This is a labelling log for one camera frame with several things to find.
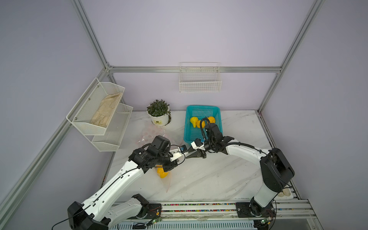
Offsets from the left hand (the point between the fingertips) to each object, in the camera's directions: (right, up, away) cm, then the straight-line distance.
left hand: (174, 161), depth 74 cm
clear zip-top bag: (-7, -16, +10) cm, 20 cm away
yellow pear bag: (+14, +19, +30) cm, 39 cm away
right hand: (+6, +3, +2) cm, 7 cm away
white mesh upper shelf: (-45, +26, +3) cm, 52 cm away
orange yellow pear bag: (+25, +23, +34) cm, 48 cm away
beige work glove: (+62, -19, +5) cm, 65 cm away
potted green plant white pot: (-12, +27, +22) cm, 37 cm away
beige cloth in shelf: (-39, +28, +6) cm, 48 cm away
